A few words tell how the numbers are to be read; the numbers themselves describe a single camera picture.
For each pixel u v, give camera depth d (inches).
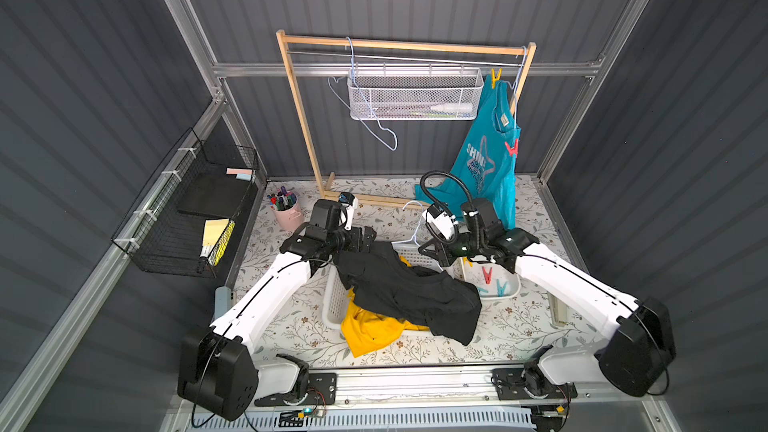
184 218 29.1
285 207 38.1
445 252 26.3
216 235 24.8
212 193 30.1
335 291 32.5
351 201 28.8
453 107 35.3
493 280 36.0
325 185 46.1
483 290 35.2
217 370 15.5
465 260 27.0
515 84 27.3
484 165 35.3
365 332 28.2
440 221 27.3
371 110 34.1
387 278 30.8
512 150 26.8
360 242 27.9
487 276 35.9
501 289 35.1
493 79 32.5
